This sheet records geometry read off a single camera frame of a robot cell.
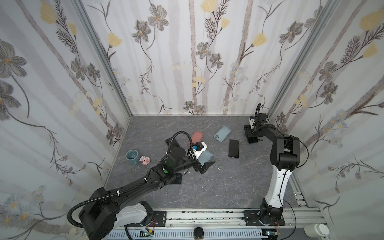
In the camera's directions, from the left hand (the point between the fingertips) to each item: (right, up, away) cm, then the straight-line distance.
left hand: (206, 150), depth 72 cm
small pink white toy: (-37, -9, +20) cm, 43 cm away
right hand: (+34, +11, +33) cm, 49 cm away
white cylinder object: (+48, -34, -8) cm, 59 cm away
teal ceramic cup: (-45, -6, +19) cm, 49 cm away
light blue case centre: (+1, -8, +26) cm, 27 cm away
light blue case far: (+15, +7, +38) cm, 41 cm away
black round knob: (-4, -34, -9) cm, 36 cm away
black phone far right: (+22, -3, +32) cm, 39 cm away
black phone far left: (-21, 0, +31) cm, 37 cm away
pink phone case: (-4, +4, +36) cm, 36 cm away
